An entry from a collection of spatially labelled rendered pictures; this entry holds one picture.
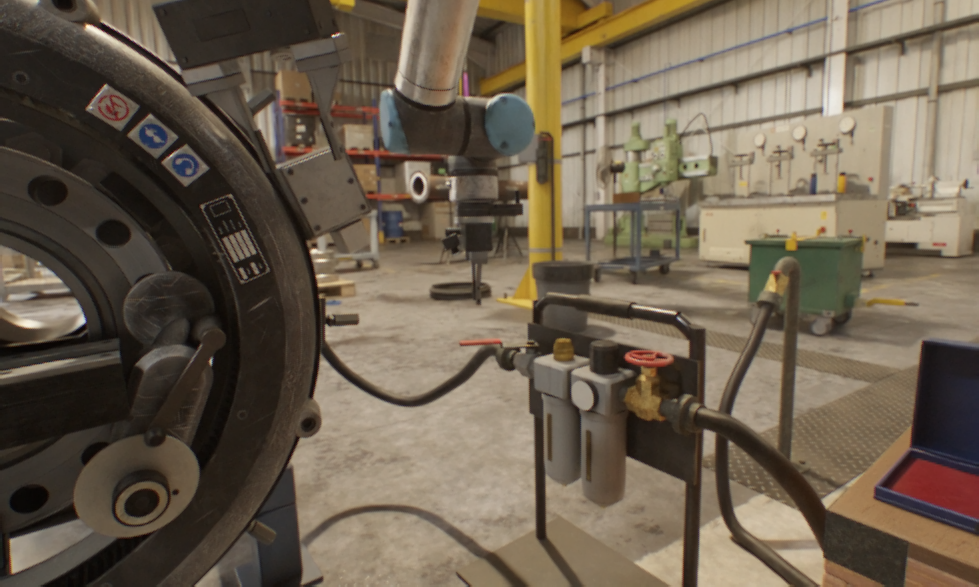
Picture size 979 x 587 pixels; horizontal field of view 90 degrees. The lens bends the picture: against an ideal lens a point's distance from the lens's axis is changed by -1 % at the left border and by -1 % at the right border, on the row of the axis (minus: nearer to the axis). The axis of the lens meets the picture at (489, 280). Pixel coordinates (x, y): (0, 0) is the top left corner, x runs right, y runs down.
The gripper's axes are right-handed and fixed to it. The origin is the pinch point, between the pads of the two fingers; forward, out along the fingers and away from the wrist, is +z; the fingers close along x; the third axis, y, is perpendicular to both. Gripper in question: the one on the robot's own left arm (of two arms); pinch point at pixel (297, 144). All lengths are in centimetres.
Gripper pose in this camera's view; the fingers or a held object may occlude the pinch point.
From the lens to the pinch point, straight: 51.4
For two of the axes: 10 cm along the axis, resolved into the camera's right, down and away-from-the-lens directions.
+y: 0.8, -5.1, 8.5
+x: -9.8, 1.2, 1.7
